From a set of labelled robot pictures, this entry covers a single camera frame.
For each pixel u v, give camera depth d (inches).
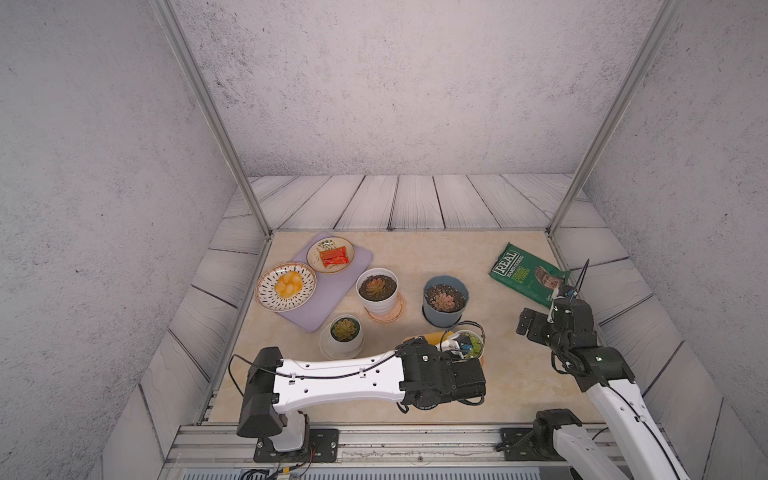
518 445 27.1
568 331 21.9
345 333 33.3
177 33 28.7
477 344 32.1
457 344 23.0
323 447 28.9
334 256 43.7
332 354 34.3
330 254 43.9
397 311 38.4
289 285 39.5
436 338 24.3
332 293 41.7
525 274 41.1
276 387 15.6
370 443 29.2
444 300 34.9
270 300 39.0
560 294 27.0
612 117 34.8
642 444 16.8
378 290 35.9
